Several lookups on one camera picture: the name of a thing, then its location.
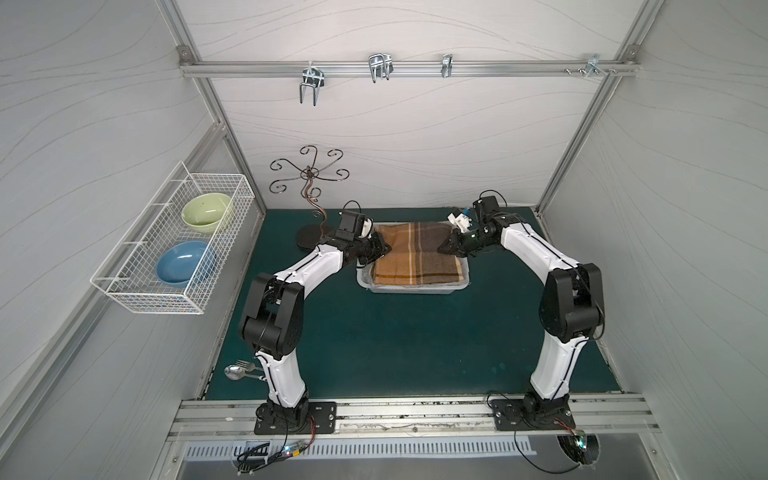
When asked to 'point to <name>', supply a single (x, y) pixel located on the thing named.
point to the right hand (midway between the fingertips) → (441, 248)
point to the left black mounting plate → (321, 419)
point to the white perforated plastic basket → (366, 280)
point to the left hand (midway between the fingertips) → (393, 247)
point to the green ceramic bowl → (206, 212)
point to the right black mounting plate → (532, 414)
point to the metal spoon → (236, 372)
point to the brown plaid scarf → (414, 256)
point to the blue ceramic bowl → (185, 263)
